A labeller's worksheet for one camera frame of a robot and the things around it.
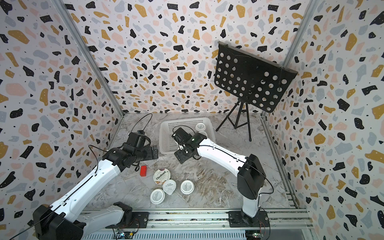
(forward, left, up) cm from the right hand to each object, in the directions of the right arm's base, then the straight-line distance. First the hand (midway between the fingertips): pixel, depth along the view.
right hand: (184, 153), depth 82 cm
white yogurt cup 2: (-15, -2, -8) cm, 17 cm away
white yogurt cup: (-20, +12, -9) cm, 25 cm away
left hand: (-1, +17, +4) cm, 17 cm away
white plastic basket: (+13, +14, -12) cm, 22 cm away
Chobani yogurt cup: (-9, +13, -9) cm, 18 cm away
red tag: (-5, +26, -13) cm, 29 cm away
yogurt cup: (+26, -8, -7) cm, 28 cm away
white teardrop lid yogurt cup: (-15, +7, -8) cm, 19 cm away
